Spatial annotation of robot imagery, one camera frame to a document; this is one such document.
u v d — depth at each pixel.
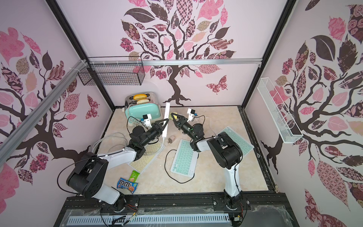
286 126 0.75
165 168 0.86
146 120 0.77
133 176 0.83
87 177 0.44
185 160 0.90
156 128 0.73
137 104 0.98
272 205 0.73
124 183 0.79
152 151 0.93
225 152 0.53
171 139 0.95
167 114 0.80
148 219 0.70
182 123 0.76
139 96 1.00
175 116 0.81
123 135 1.03
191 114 0.81
